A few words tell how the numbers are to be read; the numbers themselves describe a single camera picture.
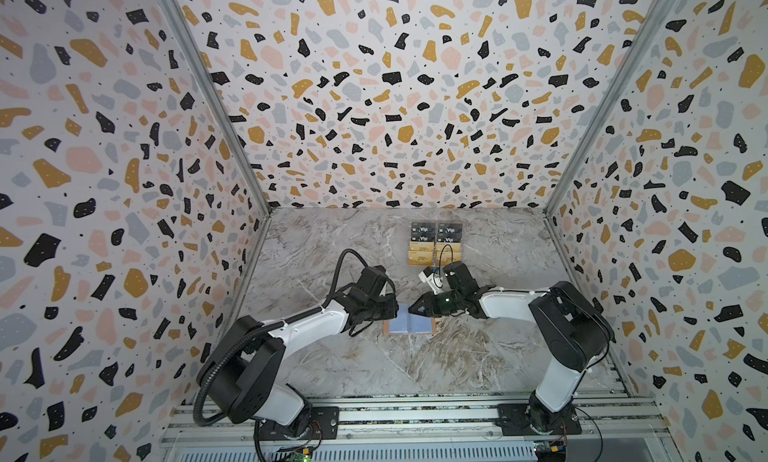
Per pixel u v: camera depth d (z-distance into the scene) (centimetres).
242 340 41
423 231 104
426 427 73
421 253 103
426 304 84
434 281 85
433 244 103
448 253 102
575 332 49
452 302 79
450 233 104
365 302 67
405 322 91
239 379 42
